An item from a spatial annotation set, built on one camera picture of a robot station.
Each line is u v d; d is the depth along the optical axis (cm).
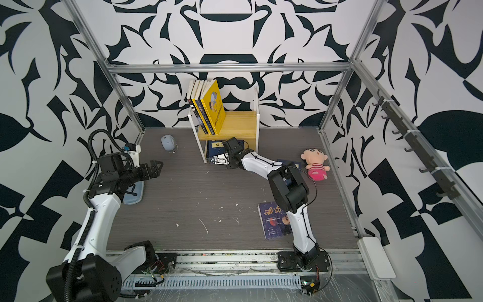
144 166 70
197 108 78
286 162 56
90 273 38
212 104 83
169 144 105
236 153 76
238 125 94
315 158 96
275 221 83
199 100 75
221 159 87
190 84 82
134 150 70
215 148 102
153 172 71
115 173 59
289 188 54
